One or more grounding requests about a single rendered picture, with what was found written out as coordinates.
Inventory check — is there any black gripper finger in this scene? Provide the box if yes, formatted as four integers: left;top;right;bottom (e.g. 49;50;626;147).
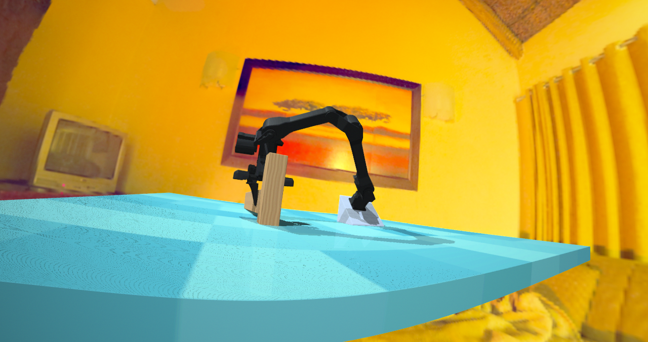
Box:
246;182;259;206

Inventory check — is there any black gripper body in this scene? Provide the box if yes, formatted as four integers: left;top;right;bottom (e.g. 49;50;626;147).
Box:
233;155;294;187

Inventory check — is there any light wooden post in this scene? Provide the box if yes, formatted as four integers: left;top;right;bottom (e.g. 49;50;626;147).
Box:
257;152;288;226

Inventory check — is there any wooden plank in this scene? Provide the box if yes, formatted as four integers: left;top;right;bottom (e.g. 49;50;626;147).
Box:
244;190;261;213

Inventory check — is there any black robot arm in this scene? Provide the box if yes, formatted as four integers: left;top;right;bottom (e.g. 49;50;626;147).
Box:
235;106;376;211

